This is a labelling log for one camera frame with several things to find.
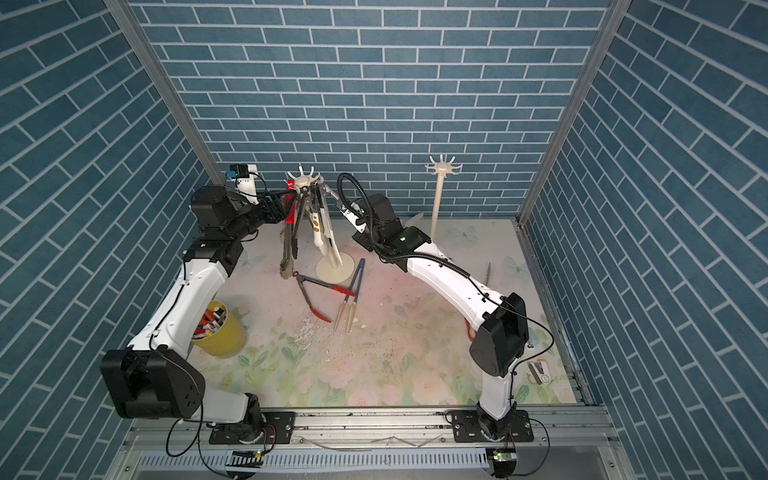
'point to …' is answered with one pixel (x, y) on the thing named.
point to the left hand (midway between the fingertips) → (297, 192)
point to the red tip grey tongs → (301, 278)
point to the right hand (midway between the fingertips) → (368, 218)
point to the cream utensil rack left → (327, 268)
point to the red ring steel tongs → (287, 259)
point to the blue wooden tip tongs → (361, 267)
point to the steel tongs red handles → (470, 334)
